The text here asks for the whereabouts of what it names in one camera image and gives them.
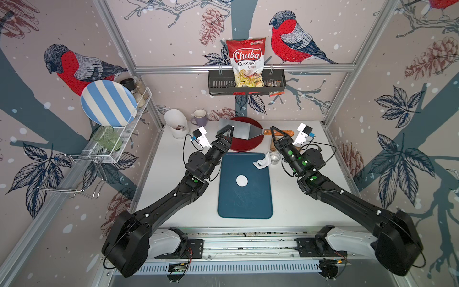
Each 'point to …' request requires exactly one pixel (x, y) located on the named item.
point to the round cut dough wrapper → (241, 180)
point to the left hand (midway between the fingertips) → (235, 128)
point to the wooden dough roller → (274, 148)
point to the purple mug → (199, 118)
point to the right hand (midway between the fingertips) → (270, 127)
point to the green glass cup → (106, 136)
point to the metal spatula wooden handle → (247, 130)
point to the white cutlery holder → (177, 120)
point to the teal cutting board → (244, 189)
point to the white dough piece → (264, 162)
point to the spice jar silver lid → (141, 93)
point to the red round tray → (244, 144)
